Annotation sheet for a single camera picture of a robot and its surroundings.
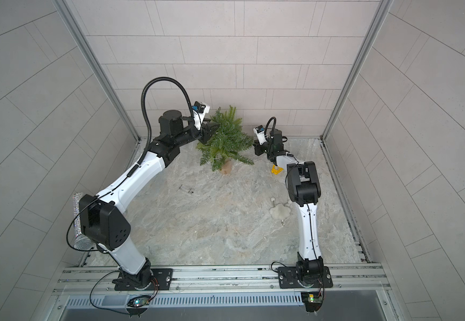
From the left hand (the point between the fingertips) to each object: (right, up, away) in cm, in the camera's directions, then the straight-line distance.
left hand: (219, 121), depth 76 cm
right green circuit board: (+33, -63, -8) cm, 72 cm away
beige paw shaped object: (+25, -38, +9) cm, 46 cm away
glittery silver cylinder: (-38, -39, -19) cm, 57 cm away
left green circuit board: (-25, -61, -12) cm, 67 cm away
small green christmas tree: (+4, -7, +4) cm, 9 cm away
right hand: (+16, -5, +30) cm, 35 cm away
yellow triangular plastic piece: (+26, -22, +25) cm, 43 cm away
